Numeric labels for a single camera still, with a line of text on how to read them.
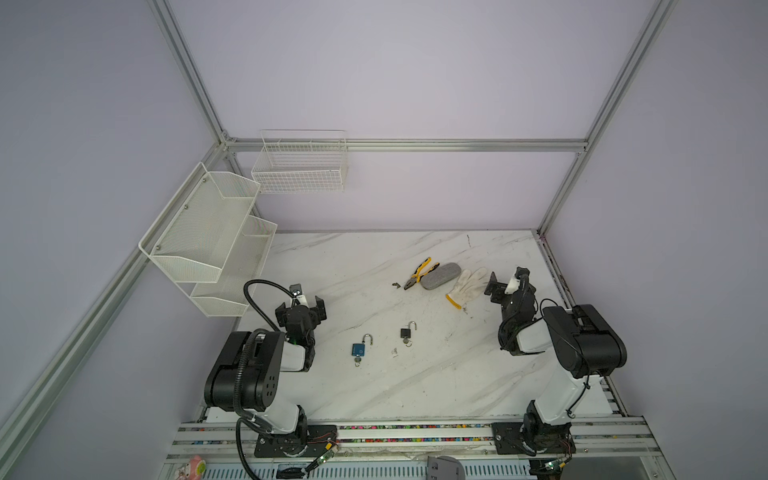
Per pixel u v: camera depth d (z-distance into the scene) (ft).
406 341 2.97
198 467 2.22
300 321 2.33
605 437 2.48
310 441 2.40
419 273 3.53
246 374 1.50
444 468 2.27
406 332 3.05
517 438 2.40
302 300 2.74
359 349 2.89
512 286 2.75
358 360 2.83
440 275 3.41
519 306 2.34
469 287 3.34
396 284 3.42
